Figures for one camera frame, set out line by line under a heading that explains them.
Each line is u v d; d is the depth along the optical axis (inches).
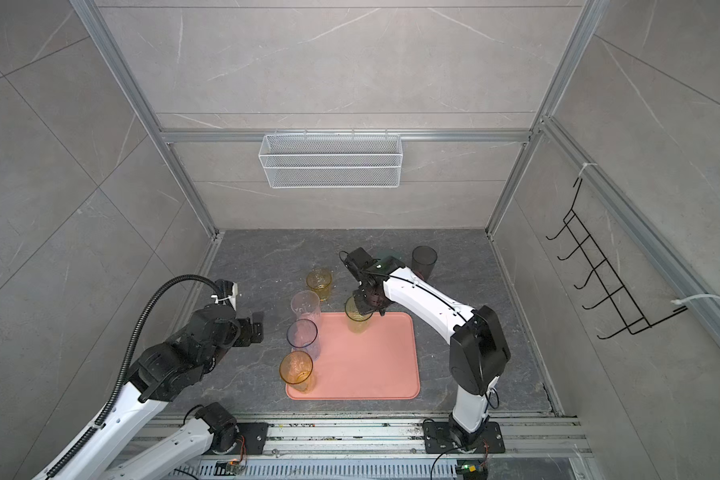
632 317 23.4
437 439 28.7
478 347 18.0
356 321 31.3
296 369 31.2
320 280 39.7
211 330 19.7
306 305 37.2
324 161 39.7
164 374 17.3
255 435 28.8
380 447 28.7
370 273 23.6
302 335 32.0
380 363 34.6
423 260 36.1
